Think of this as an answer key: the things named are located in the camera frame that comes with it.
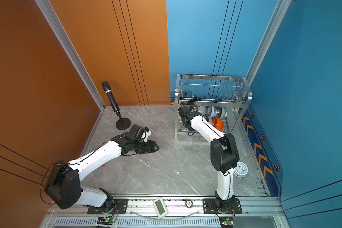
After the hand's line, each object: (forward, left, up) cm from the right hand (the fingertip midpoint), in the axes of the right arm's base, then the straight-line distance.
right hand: (201, 124), depth 93 cm
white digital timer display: (-46, +24, -10) cm, 53 cm away
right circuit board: (-51, -9, -14) cm, 54 cm away
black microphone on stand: (+9, +57, -9) cm, 59 cm away
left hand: (-16, +28, -1) cm, 32 cm away
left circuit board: (-51, +51, -13) cm, 74 cm away
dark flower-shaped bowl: (+12, -18, -2) cm, 22 cm away
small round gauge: (-44, +10, -7) cm, 46 cm away
